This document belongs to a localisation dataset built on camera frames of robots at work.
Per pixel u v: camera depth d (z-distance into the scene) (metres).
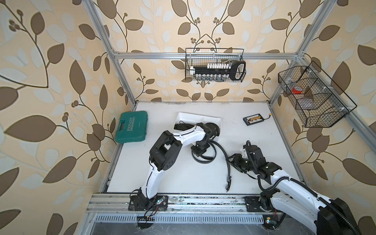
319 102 0.73
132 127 0.99
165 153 0.53
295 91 0.82
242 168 0.74
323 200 0.43
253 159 0.65
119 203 0.76
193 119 1.05
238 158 0.74
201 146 0.79
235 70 0.84
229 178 0.80
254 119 1.08
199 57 0.91
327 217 0.40
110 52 0.89
